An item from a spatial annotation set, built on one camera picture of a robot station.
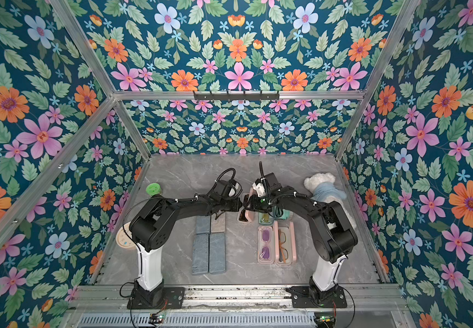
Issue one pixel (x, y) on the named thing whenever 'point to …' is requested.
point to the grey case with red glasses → (203, 224)
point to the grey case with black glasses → (218, 222)
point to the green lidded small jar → (152, 188)
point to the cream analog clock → (122, 238)
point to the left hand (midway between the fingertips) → (244, 202)
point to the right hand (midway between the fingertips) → (253, 203)
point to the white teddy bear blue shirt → (324, 188)
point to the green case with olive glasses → (265, 219)
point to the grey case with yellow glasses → (217, 253)
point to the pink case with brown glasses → (245, 216)
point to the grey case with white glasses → (200, 258)
